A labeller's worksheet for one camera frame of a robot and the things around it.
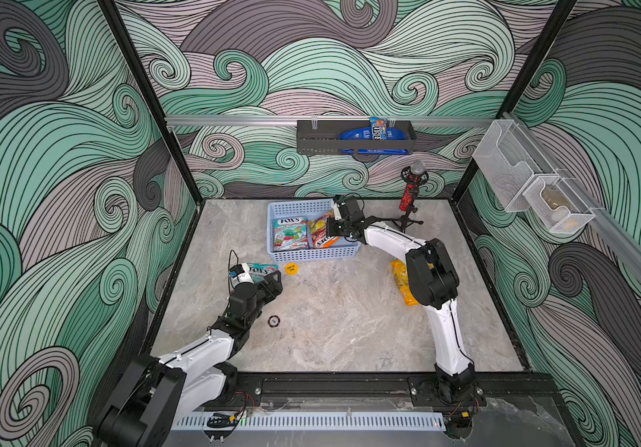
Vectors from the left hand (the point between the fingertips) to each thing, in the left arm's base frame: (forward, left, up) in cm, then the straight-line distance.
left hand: (273, 274), depth 86 cm
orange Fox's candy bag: (+21, -15, -5) cm, 26 cm away
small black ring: (-12, 0, -10) cm, 15 cm away
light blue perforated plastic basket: (+35, -12, -7) cm, 37 cm away
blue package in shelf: (+40, -30, +25) cm, 56 cm away
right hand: (+23, -19, -2) cm, 30 cm away
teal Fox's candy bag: (+5, +7, -8) cm, 12 cm away
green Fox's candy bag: (+20, -4, -5) cm, 21 cm away
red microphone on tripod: (+32, -48, +14) cm, 59 cm away
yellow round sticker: (+7, -5, -9) cm, 13 cm away
